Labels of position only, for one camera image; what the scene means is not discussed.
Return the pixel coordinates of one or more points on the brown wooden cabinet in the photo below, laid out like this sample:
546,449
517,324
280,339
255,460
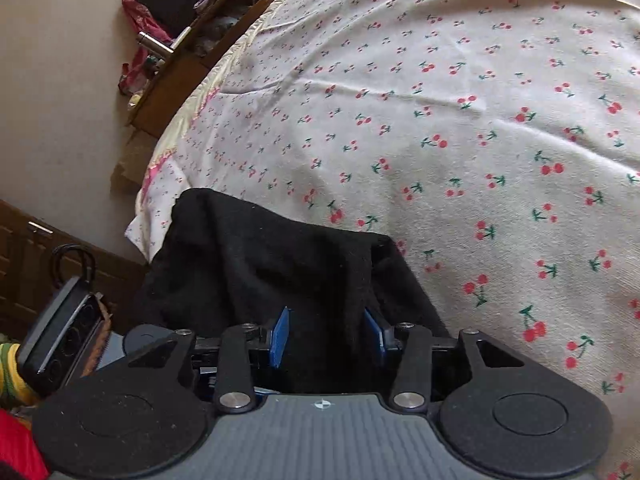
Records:
30,260

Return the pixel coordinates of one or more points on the cherry print bed sheet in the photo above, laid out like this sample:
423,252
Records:
450,110

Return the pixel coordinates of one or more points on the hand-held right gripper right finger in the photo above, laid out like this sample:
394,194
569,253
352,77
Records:
375,332

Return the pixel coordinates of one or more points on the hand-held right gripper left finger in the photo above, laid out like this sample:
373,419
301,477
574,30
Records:
281,335

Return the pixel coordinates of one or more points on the metal cylinder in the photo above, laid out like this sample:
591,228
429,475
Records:
155,44

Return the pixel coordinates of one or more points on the red cloth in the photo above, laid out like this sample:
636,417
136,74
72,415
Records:
17,450

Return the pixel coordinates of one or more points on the black pants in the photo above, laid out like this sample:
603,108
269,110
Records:
250,260

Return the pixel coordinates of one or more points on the pink patterned cloth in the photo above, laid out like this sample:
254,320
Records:
137,10

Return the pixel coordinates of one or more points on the cardboard piece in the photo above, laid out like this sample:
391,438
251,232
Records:
131,160

